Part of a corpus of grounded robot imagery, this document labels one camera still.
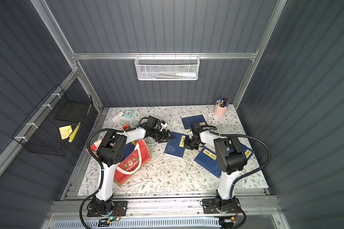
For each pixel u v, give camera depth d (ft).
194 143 2.74
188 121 3.64
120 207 2.42
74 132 2.45
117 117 3.65
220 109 3.51
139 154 2.46
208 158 3.00
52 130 2.36
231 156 1.68
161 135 2.92
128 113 3.77
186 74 2.99
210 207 2.42
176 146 3.16
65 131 2.41
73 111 2.59
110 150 1.90
